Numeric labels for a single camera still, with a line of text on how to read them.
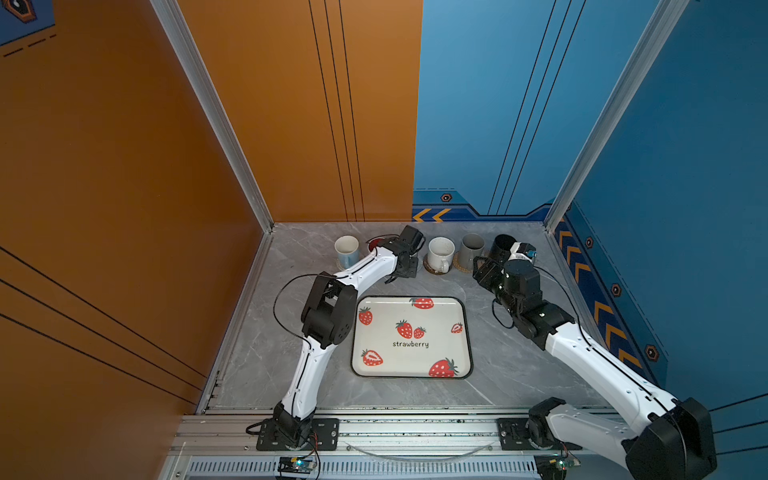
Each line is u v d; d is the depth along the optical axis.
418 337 0.89
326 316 0.57
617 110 0.86
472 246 1.00
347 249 1.01
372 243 0.88
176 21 0.70
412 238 0.81
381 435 0.76
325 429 0.74
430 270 1.05
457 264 1.06
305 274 0.58
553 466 0.70
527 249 0.68
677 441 0.38
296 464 0.71
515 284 0.59
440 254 1.00
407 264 0.85
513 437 0.72
